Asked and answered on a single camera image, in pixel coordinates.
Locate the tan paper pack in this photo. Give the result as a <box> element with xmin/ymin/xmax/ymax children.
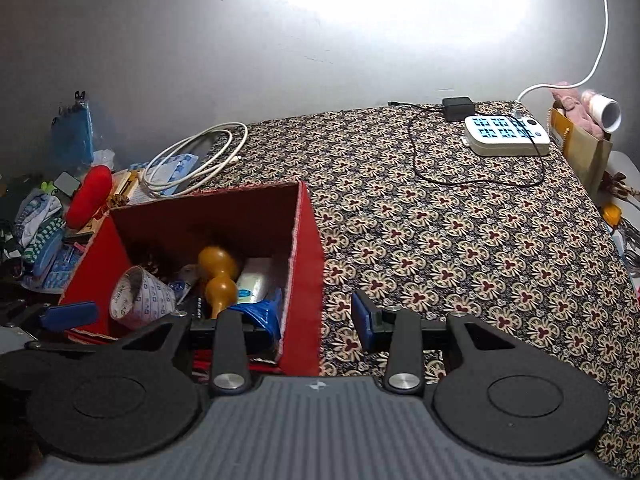
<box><xmin>107</xmin><ymin>170</ymin><xmax>146</xmax><ymax>208</ymax></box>

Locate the dark metal clutter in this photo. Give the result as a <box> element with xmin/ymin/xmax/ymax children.
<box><xmin>617</xmin><ymin>225</ymin><xmax>640</xmax><ymax>281</ymax></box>

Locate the red cardboard box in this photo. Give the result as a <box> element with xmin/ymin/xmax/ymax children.
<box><xmin>57</xmin><ymin>181</ymin><xmax>327</xmax><ymax>377</ymax></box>

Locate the white tube blue cap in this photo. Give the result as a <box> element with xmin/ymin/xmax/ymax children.
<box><xmin>235</xmin><ymin>267</ymin><xmax>268</xmax><ymax>307</ymax></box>

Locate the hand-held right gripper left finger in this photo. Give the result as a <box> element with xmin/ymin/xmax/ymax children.
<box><xmin>117</xmin><ymin>295</ymin><xmax>286</xmax><ymax>396</ymax></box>

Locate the black cable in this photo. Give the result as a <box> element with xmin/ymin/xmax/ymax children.
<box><xmin>389</xmin><ymin>101</ymin><xmax>546</xmax><ymax>188</ymax></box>

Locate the blue plastic bag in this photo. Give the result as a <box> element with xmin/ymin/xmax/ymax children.
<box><xmin>50</xmin><ymin>91</ymin><xmax>95</xmax><ymax>173</ymax></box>

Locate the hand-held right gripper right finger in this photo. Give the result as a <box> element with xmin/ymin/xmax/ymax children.
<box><xmin>351</xmin><ymin>289</ymin><xmax>521</xmax><ymax>395</ymax></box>

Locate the white plastic cup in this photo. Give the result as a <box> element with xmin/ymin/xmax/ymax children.
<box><xmin>582</xmin><ymin>91</ymin><xmax>622</xmax><ymax>133</ymax></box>

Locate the black power adapter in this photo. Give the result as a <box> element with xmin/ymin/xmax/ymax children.
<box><xmin>442</xmin><ymin>96</ymin><xmax>474</xmax><ymax>122</ymax></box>

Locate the blue white packet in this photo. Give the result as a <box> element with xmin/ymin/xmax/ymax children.
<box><xmin>145</xmin><ymin>152</ymin><xmax>198</xmax><ymax>195</ymax></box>

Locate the floral patterned tablecloth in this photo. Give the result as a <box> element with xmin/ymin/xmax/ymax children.
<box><xmin>197</xmin><ymin>101</ymin><xmax>640</xmax><ymax>476</ymax></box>

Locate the white power cord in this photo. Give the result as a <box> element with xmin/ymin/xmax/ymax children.
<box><xmin>515</xmin><ymin>0</ymin><xmax>610</xmax><ymax>118</ymax></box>

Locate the brown paper bag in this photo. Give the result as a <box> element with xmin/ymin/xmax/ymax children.
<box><xmin>550</xmin><ymin>107</ymin><xmax>613</xmax><ymax>196</ymax></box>

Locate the red glasses case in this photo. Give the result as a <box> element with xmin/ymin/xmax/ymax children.
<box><xmin>65</xmin><ymin>165</ymin><xmax>113</xmax><ymax>229</ymax></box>

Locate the black phone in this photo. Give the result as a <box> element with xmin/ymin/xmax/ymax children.
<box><xmin>52</xmin><ymin>171</ymin><xmax>81</xmax><ymax>196</ymax></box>

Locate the brown gourd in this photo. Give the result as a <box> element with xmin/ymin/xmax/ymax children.
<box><xmin>197</xmin><ymin>246</ymin><xmax>241</xmax><ymax>320</ymax></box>

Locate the white power strip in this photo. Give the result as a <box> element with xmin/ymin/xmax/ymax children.
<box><xmin>462</xmin><ymin>115</ymin><xmax>551</xmax><ymax>157</ymax></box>

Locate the pink plush toy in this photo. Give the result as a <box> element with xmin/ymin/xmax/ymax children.
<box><xmin>550</xmin><ymin>81</ymin><xmax>606</xmax><ymax>136</ymax></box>

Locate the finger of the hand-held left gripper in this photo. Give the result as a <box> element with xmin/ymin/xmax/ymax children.
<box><xmin>0</xmin><ymin>300</ymin><xmax>99</xmax><ymax>333</ymax></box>
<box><xmin>25</xmin><ymin>335</ymin><xmax>126</xmax><ymax>353</ymax></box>

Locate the striped cloth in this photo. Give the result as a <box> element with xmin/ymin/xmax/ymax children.
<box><xmin>12</xmin><ymin>192</ymin><xmax>66</xmax><ymax>261</ymax></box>

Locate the brown patterned ornament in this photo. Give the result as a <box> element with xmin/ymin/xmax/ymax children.
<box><xmin>602</xmin><ymin>170</ymin><xmax>640</xmax><ymax>201</ymax></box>

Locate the blue printed item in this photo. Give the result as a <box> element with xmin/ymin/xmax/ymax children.
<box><xmin>167</xmin><ymin>265</ymin><xmax>203</xmax><ymax>306</ymax></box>

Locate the coiled white cable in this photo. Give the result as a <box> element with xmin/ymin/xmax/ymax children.
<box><xmin>142</xmin><ymin>122</ymin><xmax>249</xmax><ymax>197</ymax></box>

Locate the printed tape roll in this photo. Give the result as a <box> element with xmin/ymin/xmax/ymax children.
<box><xmin>109</xmin><ymin>266</ymin><xmax>177</xmax><ymax>330</ymax></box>

